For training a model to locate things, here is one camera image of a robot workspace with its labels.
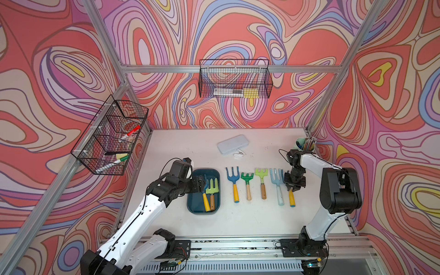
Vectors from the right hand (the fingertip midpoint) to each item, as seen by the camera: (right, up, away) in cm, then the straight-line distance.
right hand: (292, 192), depth 89 cm
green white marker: (-82, +18, -18) cm, 86 cm away
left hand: (-46, +8, -12) cm, 49 cm away
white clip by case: (-26, +19, +16) cm, 36 cm away
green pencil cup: (+8, +26, +8) cm, 28 cm away
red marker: (-78, +31, -12) cm, 85 cm away
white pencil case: (-30, +26, +22) cm, 45 cm away
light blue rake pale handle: (-6, +4, +5) cm, 9 cm away
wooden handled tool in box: (-42, +1, +2) cm, 42 cm away
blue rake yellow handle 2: (-1, -3, -2) cm, 4 cm away
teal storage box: (-51, -5, -3) cm, 51 cm away
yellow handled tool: (-46, -2, -2) cm, 46 cm away
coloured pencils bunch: (+10, +26, +2) cm, 28 cm away
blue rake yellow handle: (-30, +6, +7) cm, 31 cm away
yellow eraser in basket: (-21, +53, +2) cm, 58 cm away
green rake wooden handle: (-23, +6, +7) cm, 24 cm away
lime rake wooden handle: (-14, +8, +8) cm, 18 cm away
